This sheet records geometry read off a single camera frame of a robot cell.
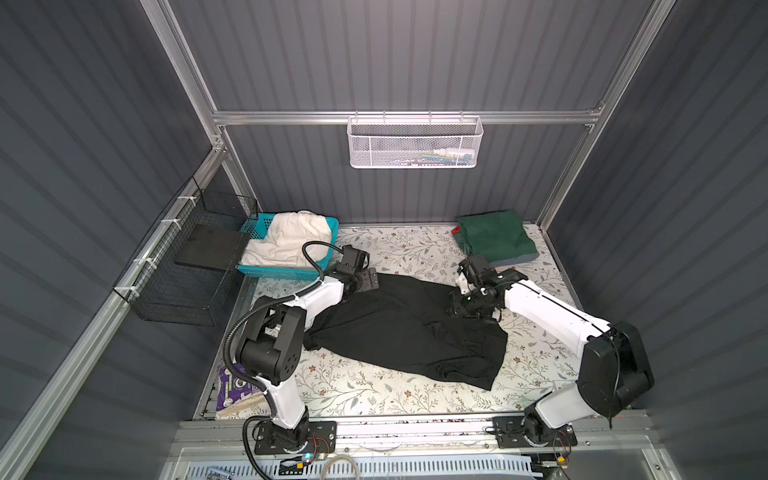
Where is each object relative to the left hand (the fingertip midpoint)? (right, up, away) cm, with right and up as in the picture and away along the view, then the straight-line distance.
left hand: (362, 279), depth 97 cm
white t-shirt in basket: (-30, +16, +15) cm, 37 cm away
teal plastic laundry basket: (-42, +17, +15) cm, 48 cm away
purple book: (-33, -28, -18) cm, 47 cm away
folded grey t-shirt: (+47, +4, +8) cm, 48 cm away
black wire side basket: (-42, +4, -23) cm, 48 cm away
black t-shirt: (+15, -13, -4) cm, 20 cm away
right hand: (+28, -9, -11) cm, 31 cm away
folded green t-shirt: (+47, +15, +11) cm, 51 cm away
